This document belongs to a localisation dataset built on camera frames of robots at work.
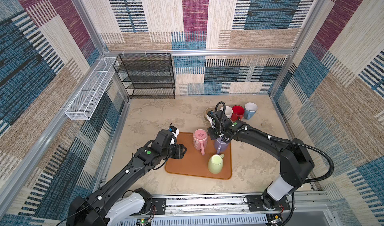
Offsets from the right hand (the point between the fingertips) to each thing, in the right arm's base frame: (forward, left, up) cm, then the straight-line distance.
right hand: (212, 133), depth 87 cm
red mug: (+17, -19, -3) cm, 26 cm away
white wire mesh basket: (+3, +62, +23) cm, 66 cm away
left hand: (-10, +16, +4) cm, 20 cm away
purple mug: (-6, -4, -4) cm, 9 cm away
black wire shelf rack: (+44, +40, +9) cm, 60 cm away
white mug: (+18, -13, -3) cm, 22 cm away
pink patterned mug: (-5, +7, 0) cm, 9 cm away
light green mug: (-17, 0, -1) cm, 17 cm away
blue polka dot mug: (+19, -28, -4) cm, 34 cm away
